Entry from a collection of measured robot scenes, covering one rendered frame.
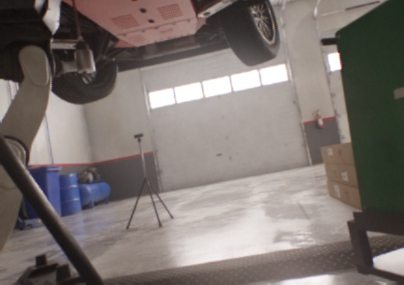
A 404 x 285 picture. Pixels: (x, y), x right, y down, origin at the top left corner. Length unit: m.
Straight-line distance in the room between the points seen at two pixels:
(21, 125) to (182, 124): 9.42
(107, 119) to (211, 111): 3.11
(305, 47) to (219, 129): 3.32
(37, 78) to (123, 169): 9.72
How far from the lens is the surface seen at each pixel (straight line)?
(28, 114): 1.39
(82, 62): 2.15
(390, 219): 0.94
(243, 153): 10.45
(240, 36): 3.02
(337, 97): 10.84
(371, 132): 0.96
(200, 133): 10.57
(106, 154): 11.23
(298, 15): 11.22
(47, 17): 1.48
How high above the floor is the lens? 0.46
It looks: 4 degrees up
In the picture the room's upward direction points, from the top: 11 degrees counter-clockwise
